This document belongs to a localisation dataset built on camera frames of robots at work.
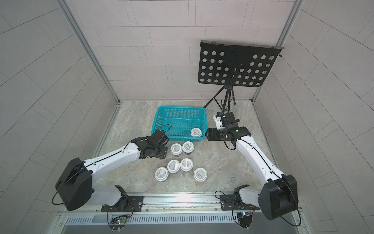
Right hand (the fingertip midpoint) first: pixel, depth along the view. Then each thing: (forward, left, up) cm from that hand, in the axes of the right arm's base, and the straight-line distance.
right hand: (211, 133), depth 81 cm
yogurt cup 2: (-4, +14, -8) cm, 16 cm away
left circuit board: (-37, +46, -11) cm, 60 cm away
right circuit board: (-39, -12, -16) cm, 43 cm away
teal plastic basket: (+20, +20, -14) cm, 32 cm away
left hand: (-4, +28, -10) cm, 30 cm away
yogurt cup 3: (-18, +28, -8) cm, 34 cm away
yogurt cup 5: (-14, +15, -9) cm, 22 cm away
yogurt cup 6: (-19, +8, -9) cm, 23 cm away
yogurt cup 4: (-15, +21, -6) cm, 27 cm away
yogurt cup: (+6, +8, -8) cm, 13 cm away
